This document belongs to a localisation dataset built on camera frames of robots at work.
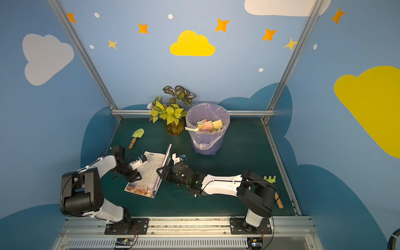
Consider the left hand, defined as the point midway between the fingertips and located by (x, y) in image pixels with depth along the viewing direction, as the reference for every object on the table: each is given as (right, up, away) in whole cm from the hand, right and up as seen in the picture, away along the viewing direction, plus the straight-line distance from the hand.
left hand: (135, 173), depth 92 cm
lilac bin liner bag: (+41, +20, -10) cm, 47 cm away
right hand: (+19, +6, -16) cm, 25 cm away
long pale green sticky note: (+35, +26, -13) cm, 45 cm away
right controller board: (+65, -28, -20) cm, 74 cm away
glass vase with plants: (+23, +36, -1) cm, 43 cm away
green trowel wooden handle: (-6, +24, +19) cm, 31 cm away
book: (+10, -6, -6) cm, 13 cm away
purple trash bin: (+49, +13, +5) cm, 51 cm away
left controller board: (+4, -28, -20) cm, 34 cm away
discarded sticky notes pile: (+45, +28, +6) cm, 53 cm away
